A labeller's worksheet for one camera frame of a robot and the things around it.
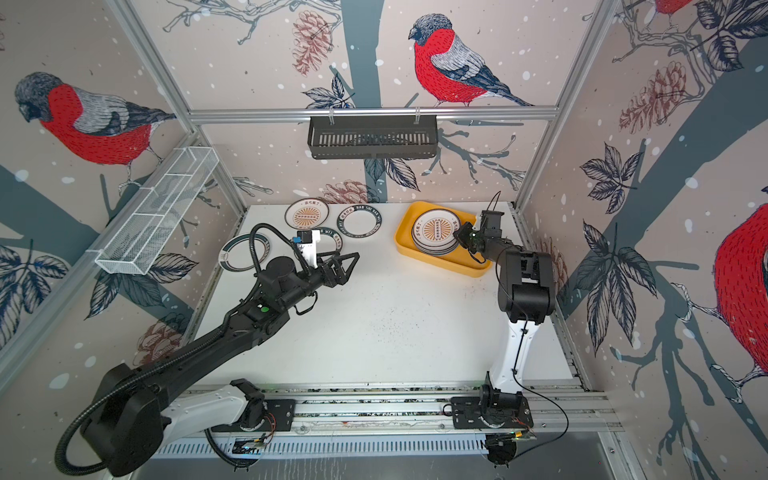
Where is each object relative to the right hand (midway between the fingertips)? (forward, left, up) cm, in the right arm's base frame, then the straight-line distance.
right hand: (454, 233), depth 104 cm
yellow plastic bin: (-10, -1, -1) cm, 10 cm away
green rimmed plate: (-8, +80, -4) cm, 80 cm away
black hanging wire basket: (+27, +30, +22) cm, 46 cm away
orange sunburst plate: (+12, +58, -3) cm, 59 cm away
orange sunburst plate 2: (+2, +7, -2) cm, 8 cm away
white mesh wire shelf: (-16, +83, +27) cm, 89 cm away
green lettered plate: (+9, +36, -4) cm, 38 cm away
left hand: (-26, +31, +21) cm, 45 cm away
